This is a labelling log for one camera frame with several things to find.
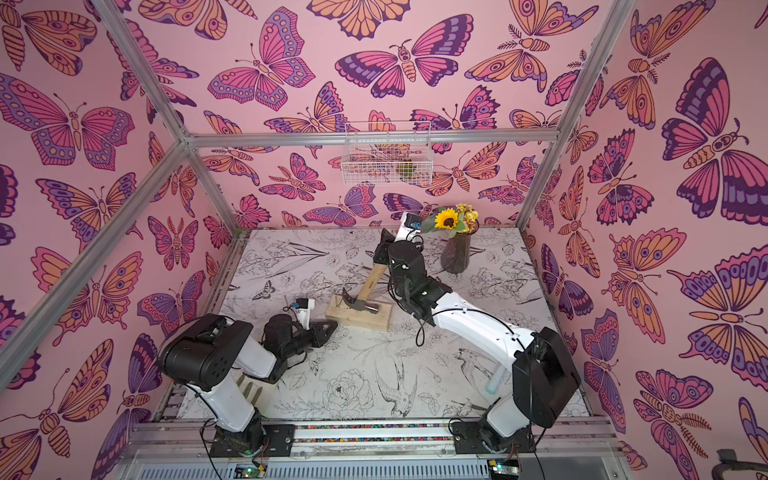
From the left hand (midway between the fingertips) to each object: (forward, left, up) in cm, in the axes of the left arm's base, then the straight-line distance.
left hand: (338, 323), depth 92 cm
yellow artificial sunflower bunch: (+22, -36, +24) cm, 49 cm away
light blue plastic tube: (-15, -47, -2) cm, 49 cm away
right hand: (+12, -16, +29) cm, 35 cm away
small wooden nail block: (+3, -1, +2) cm, 4 cm away
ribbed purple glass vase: (+22, -38, +8) cm, 45 cm away
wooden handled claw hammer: (+2, -7, +8) cm, 11 cm away
